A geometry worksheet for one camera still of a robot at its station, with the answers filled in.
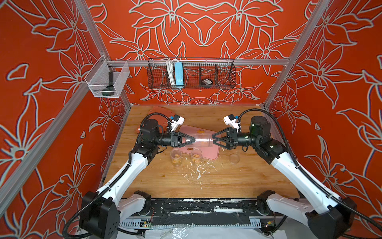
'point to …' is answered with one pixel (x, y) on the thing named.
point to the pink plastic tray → (212, 152)
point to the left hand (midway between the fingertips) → (192, 143)
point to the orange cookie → (200, 131)
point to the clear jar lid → (234, 158)
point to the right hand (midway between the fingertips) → (214, 139)
